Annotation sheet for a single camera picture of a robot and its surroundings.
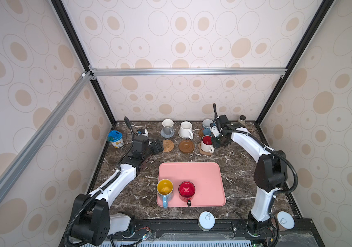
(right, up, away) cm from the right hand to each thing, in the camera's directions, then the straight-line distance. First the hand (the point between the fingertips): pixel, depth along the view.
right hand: (216, 143), depth 94 cm
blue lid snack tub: (-63, +3, +3) cm, 63 cm away
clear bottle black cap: (+22, +17, +16) cm, 32 cm away
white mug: (-19, +8, +12) cm, 24 cm away
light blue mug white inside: (-5, +11, +8) cm, 15 cm away
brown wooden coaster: (-18, -3, +12) cm, 22 cm away
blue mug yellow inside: (-31, -26, -9) cm, 41 cm away
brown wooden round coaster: (-7, +6, +19) cm, 21 cm away
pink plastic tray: (-6, -21, -1) cm, 22 cm away
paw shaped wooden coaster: (-5, -7, +8) cm, 12 cm away
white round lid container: (-10, -35, -22) cm, 43 cm away
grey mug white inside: (-31, +12, +13) cm, 35 cm away
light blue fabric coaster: (-32, +4, +18) cm, 37 cm away
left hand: (-33, +2, -10) cm, 35 cm away
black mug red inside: (-19, -26, -9) cm, 33 cm away
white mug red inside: (-5, -1, +6) cm, 8 cm away
